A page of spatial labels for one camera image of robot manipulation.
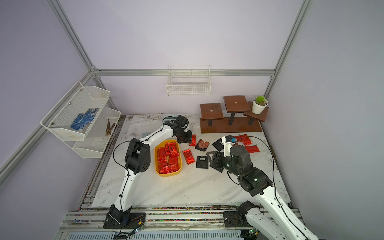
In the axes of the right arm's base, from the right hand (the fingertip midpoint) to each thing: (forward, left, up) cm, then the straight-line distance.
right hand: (211, 156), depth 71 cm
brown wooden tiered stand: (+46, -30, -22) cm, 59 cm away
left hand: (+22, +11, -18) cm, 31 cm away
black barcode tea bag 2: (+9, +4, -24) cm, 26 cm away
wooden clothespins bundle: (+27, +64, -8) cm, 70 cm away
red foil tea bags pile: (+11, +27, -22) cm, 36 cm away
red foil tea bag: (+12, +13, -22) cm, 28 cm away
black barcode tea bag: (+21, -8, -23) cm, 33 cm away
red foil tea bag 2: (+23, +9, -19) cm, 31 cm away
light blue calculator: (+26, +23, +1) cm, 34 cm away
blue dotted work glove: (+18, +67, +8) cm, 70 cm away
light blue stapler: (+27, +44, -16) cm, 54 cm away
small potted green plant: (+36, -33, +2) cm, 49 cm away
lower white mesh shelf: (+20, +71, -11) cm, 75 cm away
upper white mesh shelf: (+17, +72, +10) cm, 74 cm away
